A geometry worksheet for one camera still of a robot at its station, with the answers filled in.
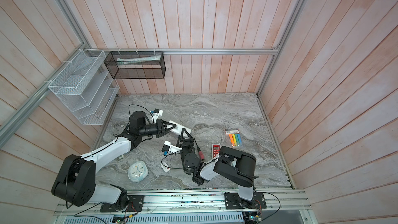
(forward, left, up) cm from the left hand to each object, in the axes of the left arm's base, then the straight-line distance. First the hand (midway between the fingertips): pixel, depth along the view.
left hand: (175, 129), depth 78 cm
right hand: (0, -5, -2) cm, 5 cm away
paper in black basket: (+38, +33, +16) cm, 53 cm away
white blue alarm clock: (-16, +21, -17) cm, 31 cm away
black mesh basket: (+48, +31, +6) cm, 57 cm away
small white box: (-13, +7, -20) cm, 25 cm away
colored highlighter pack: (+5, -35, -18) cm, 40 cm away
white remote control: (0, -2, 0) cm, 2 cm away
